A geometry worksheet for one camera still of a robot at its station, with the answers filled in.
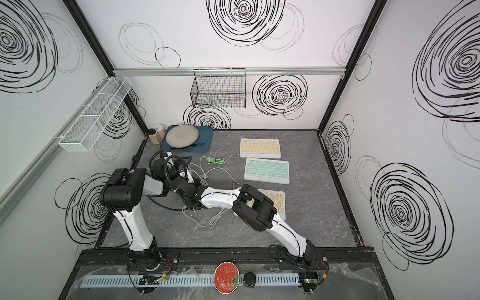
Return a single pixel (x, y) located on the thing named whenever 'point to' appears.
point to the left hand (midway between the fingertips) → (191, 161)
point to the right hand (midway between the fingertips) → (184, 182)
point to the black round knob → (249, 279)
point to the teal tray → (205, 136)
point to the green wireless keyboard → (267, 170)
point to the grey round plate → (182, 136)
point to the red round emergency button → (226, 277)
